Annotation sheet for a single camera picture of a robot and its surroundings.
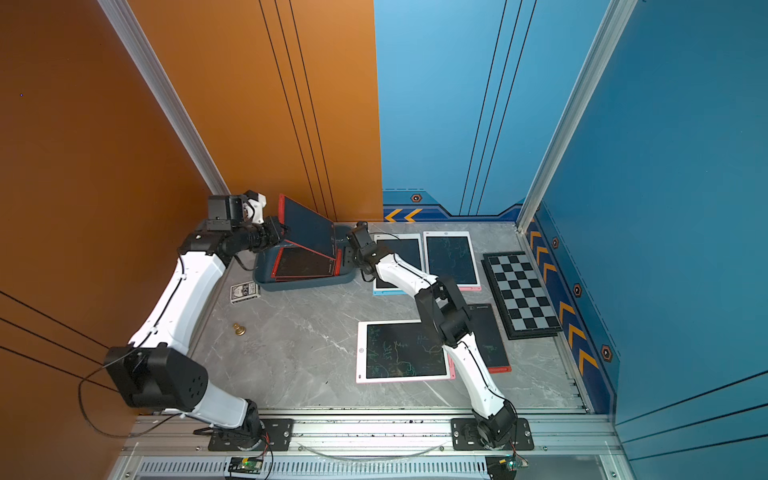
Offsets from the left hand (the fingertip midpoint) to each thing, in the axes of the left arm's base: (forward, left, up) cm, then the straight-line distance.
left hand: (292, 224), depth 80 cm
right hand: (+7, -13, -21) cm, 26 cm away
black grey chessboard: (-9, -68, -26) cm, 73 cm away
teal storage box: (+11, +22, -32) cm, 41 cm away
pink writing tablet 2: (-23, -30, -29) cm, 48 cm away
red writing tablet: (+9, +8, -29) cm, 31 cm away
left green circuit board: (-51, +7, -31) cm, 60 cm away
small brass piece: (-18, +20, -29) cm, 39 cm away
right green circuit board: (-51, -54, -30) cm, 80 cm away
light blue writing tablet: (+17, -32, -28) cm, 46 cm away
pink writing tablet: (+15, -49, -30) cm, 59 cm away
